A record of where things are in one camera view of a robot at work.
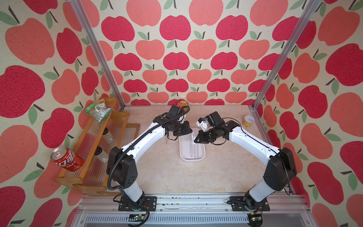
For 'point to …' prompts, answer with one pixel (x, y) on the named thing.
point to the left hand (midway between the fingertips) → (193, 133)
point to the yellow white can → (248, 120)
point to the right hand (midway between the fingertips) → (195, 143)
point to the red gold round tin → (182, 103)
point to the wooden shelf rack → (93, 146)
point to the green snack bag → (99, 111)
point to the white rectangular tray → (188, 149)
